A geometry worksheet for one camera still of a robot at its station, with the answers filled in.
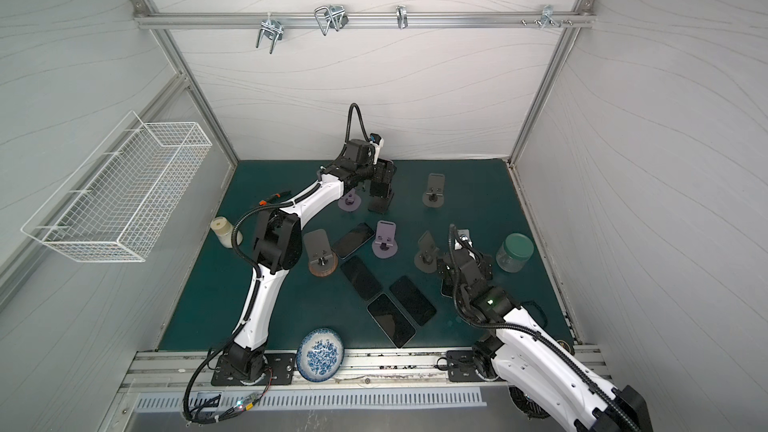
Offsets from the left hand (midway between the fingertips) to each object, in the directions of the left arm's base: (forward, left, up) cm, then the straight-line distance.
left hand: (391, 160), depth 101 cm
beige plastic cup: (-25, +51, -7) cm, 57 cm away
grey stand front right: (-31, -11, -10) cm, 35 cm away
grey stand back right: (-5, -16, -13) cm, 21 cm away
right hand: (-32, -22, -2) cm, 39 cm away
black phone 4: (-11, +3, +1) cm, 12 cm away
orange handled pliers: (-7, +43, -14) cm, 46 cm away
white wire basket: (-32, +63, +17) cm, 73 cm away
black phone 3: (-35, +8, -17) cm, 40 cm away
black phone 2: (-42, -8, -17) cm, 46 cm away
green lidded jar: (-31, -36, -5) cm, 48 cm away
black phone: (-48, -1, -14) cm, 50 cm away
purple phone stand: (-27, +1, -11) cm, 29 cm away
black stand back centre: (-8, +4, -16) cm, 18 cm away
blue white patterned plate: (-57, +17, -14) cm, 61 cm away
